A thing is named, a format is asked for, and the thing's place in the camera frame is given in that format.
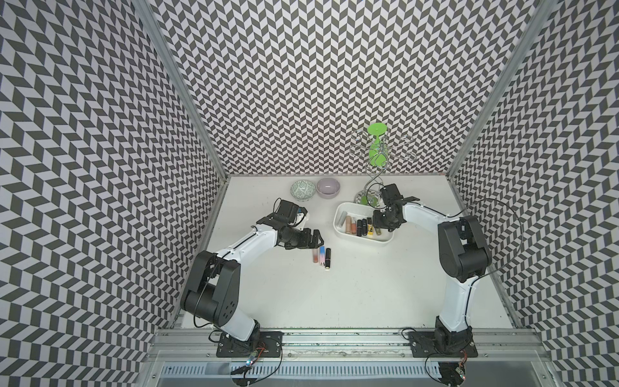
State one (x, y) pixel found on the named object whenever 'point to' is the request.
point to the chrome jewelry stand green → (376, 147)
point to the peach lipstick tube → (348, 224)
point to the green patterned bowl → (302, 190)
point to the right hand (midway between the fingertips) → (378, 225)
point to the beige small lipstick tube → (378, 231)
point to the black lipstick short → (364, 226)
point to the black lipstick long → (328, 258)
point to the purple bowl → (328, 188)
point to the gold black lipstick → (370, 228)
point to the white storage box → (359, 211)
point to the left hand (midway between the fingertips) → (312, 244)
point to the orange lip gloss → (354, 225)
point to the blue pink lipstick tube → (321, 255)
